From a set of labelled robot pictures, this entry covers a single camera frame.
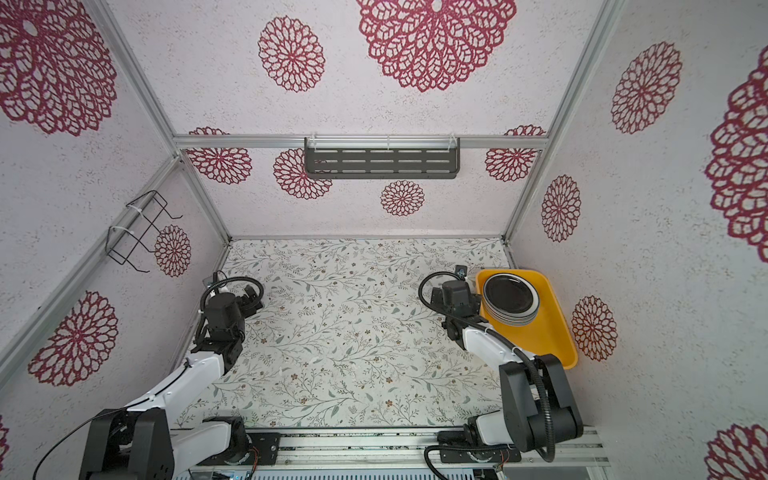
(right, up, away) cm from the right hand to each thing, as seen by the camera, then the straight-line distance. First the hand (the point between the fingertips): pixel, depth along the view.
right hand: (455, 288), depth 91 cm
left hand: (-65, -2, -5) cm, 65 cm away
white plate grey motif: (+19, -9, 0) cm, 21 cm away
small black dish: (+18, -2, +4) cm, 19 cm away
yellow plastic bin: (+30, -14, +1) cm, 33 cm away
